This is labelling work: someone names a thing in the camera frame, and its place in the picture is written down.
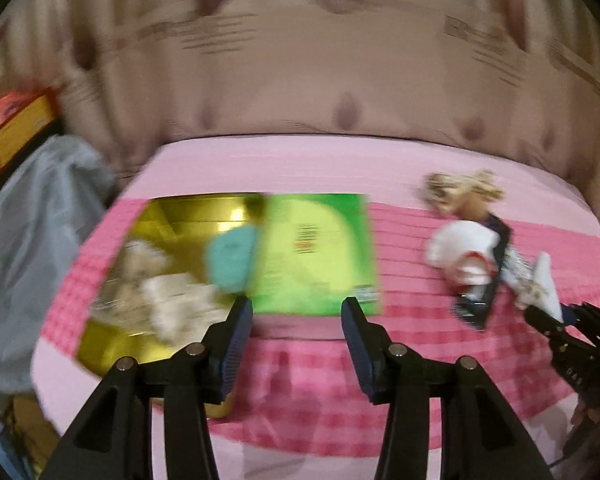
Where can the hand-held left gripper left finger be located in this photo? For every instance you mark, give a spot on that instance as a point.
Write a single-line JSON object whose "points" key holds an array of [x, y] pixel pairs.
{"points": [[232, 355]]}

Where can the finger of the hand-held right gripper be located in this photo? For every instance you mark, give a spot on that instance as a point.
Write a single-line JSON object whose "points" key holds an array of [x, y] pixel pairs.
{"points": [[545, 325], [592, 322]]}

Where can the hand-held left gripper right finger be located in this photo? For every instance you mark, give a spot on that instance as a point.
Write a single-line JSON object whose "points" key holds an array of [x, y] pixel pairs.
{"points": [[362, 355]]}

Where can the white socks with label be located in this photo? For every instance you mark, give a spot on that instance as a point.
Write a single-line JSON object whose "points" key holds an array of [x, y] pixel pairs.
{"points": [[547, 285]]}

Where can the cream scrunchie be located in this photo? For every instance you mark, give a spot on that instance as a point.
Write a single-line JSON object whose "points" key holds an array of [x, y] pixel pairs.
{"points": [[175, 305]]}

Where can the teal fluffy cloth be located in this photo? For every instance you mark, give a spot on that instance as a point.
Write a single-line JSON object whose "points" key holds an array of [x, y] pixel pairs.
{"points": [[230, 260]]}

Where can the green tissue box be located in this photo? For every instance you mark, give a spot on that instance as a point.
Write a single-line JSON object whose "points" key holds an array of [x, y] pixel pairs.
{"points": [[320, 260]]}

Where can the gold tin box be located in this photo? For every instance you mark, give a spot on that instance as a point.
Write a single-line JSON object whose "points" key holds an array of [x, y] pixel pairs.
{"points": [[180, 215]]}

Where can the person's right hand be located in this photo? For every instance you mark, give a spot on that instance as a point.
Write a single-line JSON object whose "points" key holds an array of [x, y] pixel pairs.
{"points": [[582, 415]]}

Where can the pink checked bed sheet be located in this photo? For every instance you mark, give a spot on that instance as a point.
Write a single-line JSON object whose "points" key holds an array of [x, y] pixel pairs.
{"points": [[305, 355]]}

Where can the black packet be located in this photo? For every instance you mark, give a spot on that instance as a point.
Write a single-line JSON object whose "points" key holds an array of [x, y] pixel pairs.
{"points": [[485, 300]]}

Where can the white sock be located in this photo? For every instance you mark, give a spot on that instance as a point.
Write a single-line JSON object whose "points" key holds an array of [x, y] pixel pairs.
{"points": [[455, 245]]}

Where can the brown crumpled cloth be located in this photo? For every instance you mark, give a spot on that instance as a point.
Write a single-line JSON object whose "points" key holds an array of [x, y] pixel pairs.
{"points": [[30, 430]]}

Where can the grey plastic cover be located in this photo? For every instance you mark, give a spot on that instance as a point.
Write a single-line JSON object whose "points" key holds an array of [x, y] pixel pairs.
{"points": [[30, 260]]}

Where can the blue checked cloth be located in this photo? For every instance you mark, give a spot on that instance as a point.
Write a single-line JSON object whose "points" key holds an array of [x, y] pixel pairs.
{"points": [[0, 460]]}

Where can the beige leaf print curtain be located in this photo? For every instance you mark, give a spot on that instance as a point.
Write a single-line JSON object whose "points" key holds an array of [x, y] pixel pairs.
{"points": [[300, 60]]}

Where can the red and yellow cardboard box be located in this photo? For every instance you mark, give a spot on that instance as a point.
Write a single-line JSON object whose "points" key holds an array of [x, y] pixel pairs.
{"points": [[15, 125]]}

